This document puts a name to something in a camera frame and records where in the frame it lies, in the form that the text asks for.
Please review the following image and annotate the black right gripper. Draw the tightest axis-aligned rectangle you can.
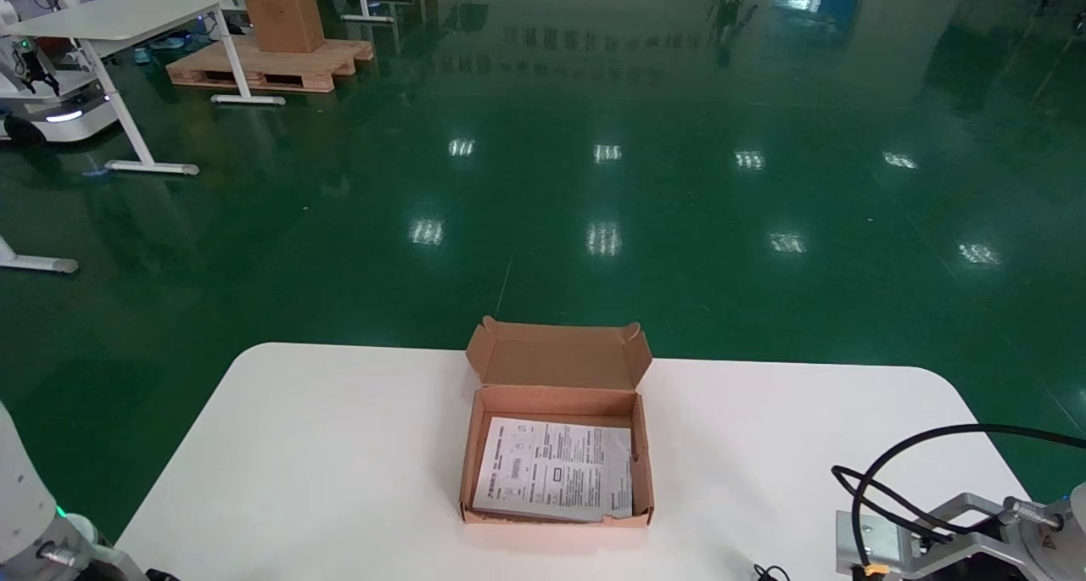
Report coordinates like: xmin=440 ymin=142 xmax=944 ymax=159
xmin=908 ymin=551 xmax=1032 ymax=581

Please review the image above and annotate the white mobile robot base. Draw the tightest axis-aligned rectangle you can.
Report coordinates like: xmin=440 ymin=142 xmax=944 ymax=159
xmin=0 ymin=36 xmax=120 ymax=147

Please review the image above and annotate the open brown cardboard storage box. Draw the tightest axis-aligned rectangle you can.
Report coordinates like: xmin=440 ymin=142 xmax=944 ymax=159
xmin=459 ymin=316 xmax=656 ymax=528

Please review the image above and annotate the printed white instruction sheet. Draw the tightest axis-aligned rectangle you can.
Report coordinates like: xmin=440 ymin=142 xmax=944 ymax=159
xmin=472 ymin=416 xmax=635 ymax=522

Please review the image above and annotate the wooden shipping pallet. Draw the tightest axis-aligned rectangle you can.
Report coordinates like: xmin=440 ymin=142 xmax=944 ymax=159
xmin=167 ymin=36 xmax=375 ymax=94

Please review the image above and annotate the tall brown cardboard carton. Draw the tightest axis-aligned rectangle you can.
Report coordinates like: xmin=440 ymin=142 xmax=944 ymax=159
xmin=238 ymin=0 xmax=327 ymax=53

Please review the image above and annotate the white table foot bar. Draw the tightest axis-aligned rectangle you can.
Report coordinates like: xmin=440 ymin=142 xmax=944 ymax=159
xmin=0 ymin=235 xmax=80 ymax=275

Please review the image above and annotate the white desk with white legs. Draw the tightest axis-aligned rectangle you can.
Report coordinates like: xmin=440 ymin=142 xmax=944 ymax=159
xmin=4 ymin=0 xmax=287 ymax=176

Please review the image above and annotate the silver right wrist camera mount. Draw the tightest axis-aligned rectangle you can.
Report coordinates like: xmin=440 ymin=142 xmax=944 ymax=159
xmin=836 ymin=492 xmax=1032 ymax=581

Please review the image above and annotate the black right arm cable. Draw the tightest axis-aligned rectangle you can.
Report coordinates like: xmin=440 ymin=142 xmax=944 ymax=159
xmin=831 ymin=424 xmax=1086 ymax=575

